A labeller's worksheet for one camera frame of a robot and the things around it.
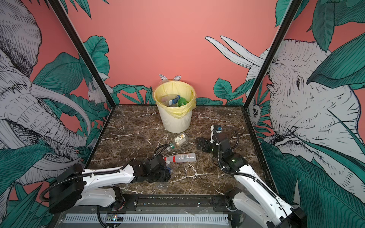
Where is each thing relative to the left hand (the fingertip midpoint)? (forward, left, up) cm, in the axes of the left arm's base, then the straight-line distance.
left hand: (168, 176), depth 80 cm
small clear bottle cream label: (+22, -8, +3) cm, 24 cm away
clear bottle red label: (+10, -9, +2) cm, 14 cm away
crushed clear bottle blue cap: (+43, -2, +20) cm, 47 cm away
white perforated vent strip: (-18, +37, -3) cm, 42 cm away
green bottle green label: (+50, -9, +12) cm, 52 cm away
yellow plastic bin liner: (+53, -11, +20) cm, 57 cm away
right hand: (+14, -19, +18) cm, 30 cm away
